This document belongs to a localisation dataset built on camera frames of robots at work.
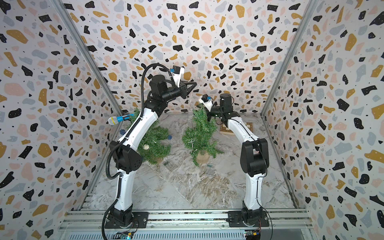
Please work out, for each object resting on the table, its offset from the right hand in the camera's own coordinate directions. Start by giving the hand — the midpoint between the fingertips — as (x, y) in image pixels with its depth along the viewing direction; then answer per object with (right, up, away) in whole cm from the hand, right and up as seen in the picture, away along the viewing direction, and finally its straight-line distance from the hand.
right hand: (198, 109), depth 87 cm
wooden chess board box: (+19, -13, +20) cm, 30 cm away
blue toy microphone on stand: (-50, -6, +2) cm, 50 cm away
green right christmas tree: (+1, -17, -9) cm, 19 cm away
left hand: (+1, +11, -13) cm, 17 cm away
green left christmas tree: (-22, -21, -11) cm, 32 cm away
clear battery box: (+7, -36, +5) cm, 37 cm away
